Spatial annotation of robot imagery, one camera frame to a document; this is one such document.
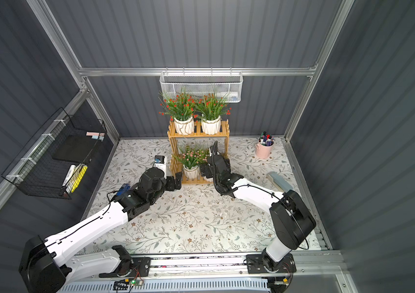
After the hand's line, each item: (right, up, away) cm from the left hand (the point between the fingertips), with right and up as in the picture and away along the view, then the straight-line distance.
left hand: (171, 172), depth 78 cm
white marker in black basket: (-38, +1, -7) cm, 39 cm away
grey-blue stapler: (+54, -6, +17) cm, 57 cm away
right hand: (+19, +5, +10) cm, 21 cm away
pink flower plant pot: (+6, -2, +16) cm, 17 cm away
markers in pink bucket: (+48, +16, +24) cm, 56 cm away
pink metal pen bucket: (+48, +9, +29) cm, 57 cm away
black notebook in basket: (-38, +10, -1) cm, 40 cm away
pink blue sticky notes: (-37, +17, +7) cm, 41 cm away
